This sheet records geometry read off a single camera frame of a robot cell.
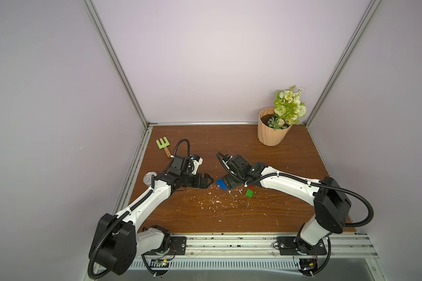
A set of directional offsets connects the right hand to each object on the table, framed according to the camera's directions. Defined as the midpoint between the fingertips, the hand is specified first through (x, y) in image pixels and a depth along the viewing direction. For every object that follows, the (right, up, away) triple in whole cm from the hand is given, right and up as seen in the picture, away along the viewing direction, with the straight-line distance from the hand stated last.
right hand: (230, 175), depth 84 cm
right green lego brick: (+10, -10, +3) cm, 14 cm away
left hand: (-11, -1, -3) cm, 11 cm away
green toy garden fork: (-41, +14, +25) cm, 50 cm away
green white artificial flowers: (+31, +34, +5) cm, 46 cm away
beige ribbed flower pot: (+23, +21, +15) cm, 34 cm away
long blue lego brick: (-5, -2, -7) cm, 9 cm away
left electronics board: (-31, -34, -13) cm, 48 cm away
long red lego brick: (+5, +1, -26) cm, 26 cm away
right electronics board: (+31, -35, -14) cm, 49 cm away
